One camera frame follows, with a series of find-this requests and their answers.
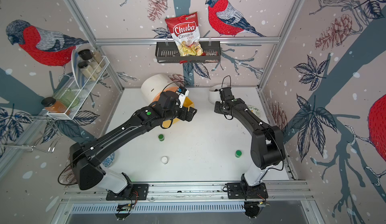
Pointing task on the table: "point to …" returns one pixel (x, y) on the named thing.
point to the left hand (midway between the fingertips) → (192, 105)
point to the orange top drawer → (157, 97)
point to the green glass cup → (67, 96)
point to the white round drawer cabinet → (153, 85)
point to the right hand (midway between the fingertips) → (217, 106)
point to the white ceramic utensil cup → (214, 94)
